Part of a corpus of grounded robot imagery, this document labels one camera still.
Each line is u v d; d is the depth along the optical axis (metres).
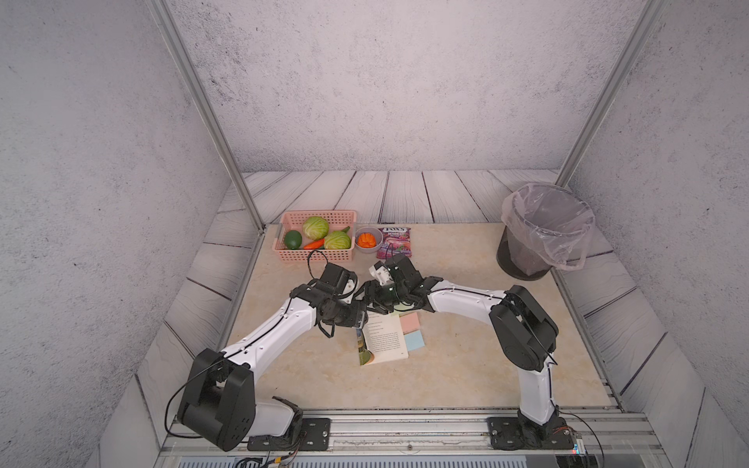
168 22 0.71
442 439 0.73
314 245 1.11
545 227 0.99
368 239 1.08
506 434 0.72
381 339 0.89
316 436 0.73
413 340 0.88
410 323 0.91
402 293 0.71
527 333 0.51
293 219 1.19
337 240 1.08
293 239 1.13
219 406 0.41
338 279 0.68
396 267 0.71
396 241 1.13
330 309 0.63
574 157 0.99
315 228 1.11
